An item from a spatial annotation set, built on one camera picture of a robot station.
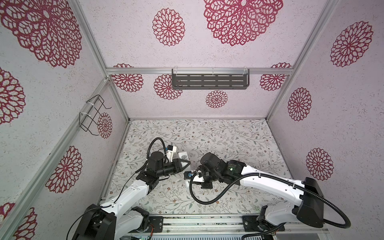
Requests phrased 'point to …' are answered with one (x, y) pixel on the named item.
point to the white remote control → (184, 155)
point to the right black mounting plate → (250, 223)
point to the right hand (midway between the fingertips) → (192, 176)
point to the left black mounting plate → (155, 224)
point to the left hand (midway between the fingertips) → (189, 165)
